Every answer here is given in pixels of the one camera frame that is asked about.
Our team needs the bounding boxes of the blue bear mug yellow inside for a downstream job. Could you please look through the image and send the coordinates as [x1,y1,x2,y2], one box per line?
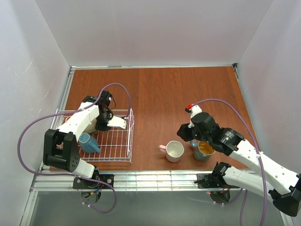
[190,140,215,162]

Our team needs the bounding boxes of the light blue mug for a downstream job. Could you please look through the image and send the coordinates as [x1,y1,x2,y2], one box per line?
[79,132,101,154]

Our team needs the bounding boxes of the pink faceted mug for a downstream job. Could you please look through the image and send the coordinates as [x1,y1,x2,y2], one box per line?
[158,141,184,162]

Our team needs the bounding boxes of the orange brown mug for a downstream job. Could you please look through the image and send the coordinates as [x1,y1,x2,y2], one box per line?
[64,115,71,122]

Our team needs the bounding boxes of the beige round mug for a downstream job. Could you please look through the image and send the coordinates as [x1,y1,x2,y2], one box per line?
[84,119,97,135]

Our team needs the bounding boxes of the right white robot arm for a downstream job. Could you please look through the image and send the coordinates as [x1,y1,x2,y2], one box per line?
[177,109,301,217]

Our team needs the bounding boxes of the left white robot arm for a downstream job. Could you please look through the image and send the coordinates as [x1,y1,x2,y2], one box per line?
[43,90,113,179]

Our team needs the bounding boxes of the salmon pink cup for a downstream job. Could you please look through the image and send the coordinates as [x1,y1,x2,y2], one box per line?
[56,143,63,150]

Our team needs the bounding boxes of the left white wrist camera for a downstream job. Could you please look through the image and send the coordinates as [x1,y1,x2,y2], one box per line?
[107,116,127,129]

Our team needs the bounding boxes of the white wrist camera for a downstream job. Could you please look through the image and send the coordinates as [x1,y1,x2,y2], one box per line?
[107,116,127,129]
[185,104,202,128]

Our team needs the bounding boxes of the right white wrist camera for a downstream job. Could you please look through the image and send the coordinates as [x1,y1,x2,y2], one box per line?
[185,104,202,128]

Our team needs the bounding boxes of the white wire dish rack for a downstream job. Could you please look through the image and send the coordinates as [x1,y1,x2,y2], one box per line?
[53,107,135,163]

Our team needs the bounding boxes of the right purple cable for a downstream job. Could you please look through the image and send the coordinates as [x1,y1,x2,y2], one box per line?
[188,98,269,226]

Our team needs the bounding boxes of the purple cable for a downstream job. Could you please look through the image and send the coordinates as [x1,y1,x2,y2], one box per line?
[17,82,131,214]
[188,98,269,226]

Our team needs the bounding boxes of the aluminium left rail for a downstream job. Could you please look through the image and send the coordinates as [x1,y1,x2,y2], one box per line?
[39,66,76,172]

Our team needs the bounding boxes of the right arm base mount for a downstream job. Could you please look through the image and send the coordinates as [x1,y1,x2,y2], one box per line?
[194,162,242,205]

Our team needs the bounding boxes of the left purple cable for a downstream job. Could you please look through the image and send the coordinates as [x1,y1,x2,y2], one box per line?
[17,82,131,214]

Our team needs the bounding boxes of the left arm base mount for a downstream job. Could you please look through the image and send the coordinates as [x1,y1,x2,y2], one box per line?
[72,173,115,205]

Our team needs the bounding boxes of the aluminium front rail frame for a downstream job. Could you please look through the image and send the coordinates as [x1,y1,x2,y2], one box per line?
[31,170,211,192]

